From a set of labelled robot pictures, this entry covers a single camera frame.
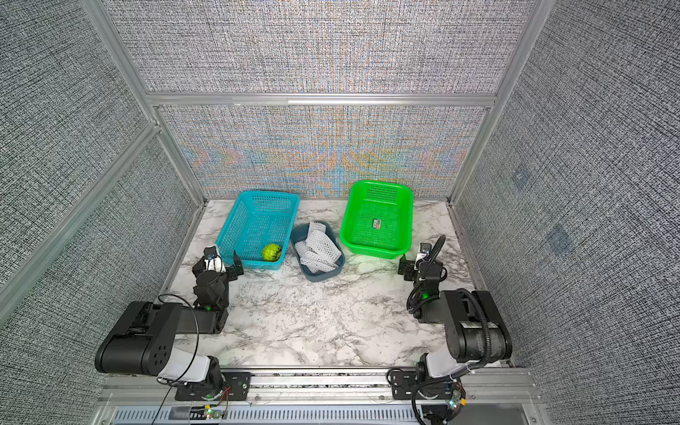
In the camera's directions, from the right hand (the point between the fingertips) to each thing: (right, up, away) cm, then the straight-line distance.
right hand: (419, 249), depth 92 cm
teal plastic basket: (-64, +11, +22) cm, 69 cm away
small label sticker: (-12, +9, +18) cm, 24 cm away
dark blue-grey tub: (-43, +5, +8) cm, 44 cm away
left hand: (-66, 0, -4) cm, 67 cm away
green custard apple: (-52, -1, +3) cm, 52 cm away
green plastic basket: (-4, +18, +24) cm, 31 cm away
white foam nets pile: (-35, -1, +4) cm, 36 cm away
